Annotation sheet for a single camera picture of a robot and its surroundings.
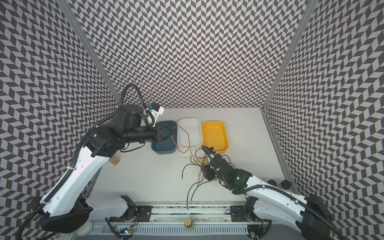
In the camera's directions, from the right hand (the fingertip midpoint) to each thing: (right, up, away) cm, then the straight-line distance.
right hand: (205, 165), depth 78 cm
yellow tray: (+7, +14, +22) cm, 27 cm away
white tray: (-8, +20, +25) cm, 33 cm away
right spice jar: (+40, -8, -5) cm, 41 cm away
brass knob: (-8, -18, -19) cm, 27 cm away
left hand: (-13, +19, -20) cm, 31 cm away
